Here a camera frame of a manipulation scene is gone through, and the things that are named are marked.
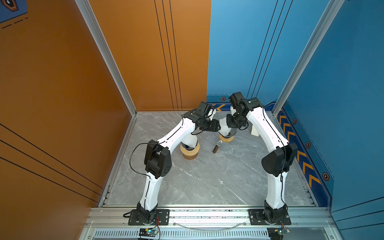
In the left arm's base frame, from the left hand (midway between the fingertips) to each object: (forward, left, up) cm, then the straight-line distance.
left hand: (217, 126), depth 88 cm
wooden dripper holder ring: (-11, +12, -7) cm, 17 cm away
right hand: (-1, -6, +2) cm, 7 cm away
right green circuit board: (-50, -26, -19) cm, 60 cm away
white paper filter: (-1, -5, -2) cm, 5 cm away
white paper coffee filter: (-8, +15, -3) cm, 18 cm away
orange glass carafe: (-14, +16, -10) cm, 23 cm away
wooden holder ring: (-6, -5, -6) cm, 10 cm away
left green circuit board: (-50, +35, -20) cm, 64 cm away
